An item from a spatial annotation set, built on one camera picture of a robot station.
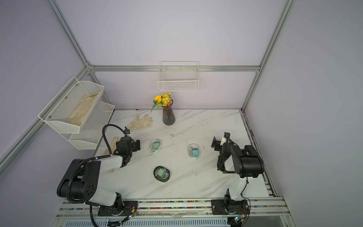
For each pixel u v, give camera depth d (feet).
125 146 2.38
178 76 3.45
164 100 3.05
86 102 2.71
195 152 2.99
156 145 3.14
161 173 2.74
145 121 3.69
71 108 2.58
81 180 1.47
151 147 3.15
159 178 2.68
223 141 2.80
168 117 3.49
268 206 2.50
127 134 2.70
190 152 3.08
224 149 2.38
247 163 1.59
